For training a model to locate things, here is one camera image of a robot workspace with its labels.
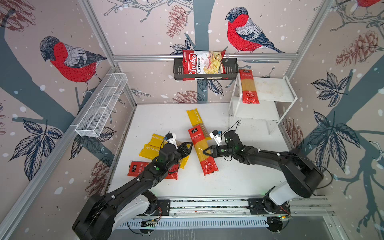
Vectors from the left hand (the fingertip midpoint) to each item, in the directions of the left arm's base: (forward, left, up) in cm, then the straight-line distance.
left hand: (191, 145), depth 78 cm
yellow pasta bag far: (+28, -4, -14) cm, 31 cm away
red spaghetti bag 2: (+5, -6, -5) cm, 9 cm away
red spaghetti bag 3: (-6, +33, -15) cm, 37 cm away
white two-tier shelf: (+21, -47, +16) cm, 54 cm away
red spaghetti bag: (+19, -31, +19) cm, 41 cm away
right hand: (-3, -6, -7) cm, 10 cm away
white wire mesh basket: (+16, +48, +14) cm, 53 cm away
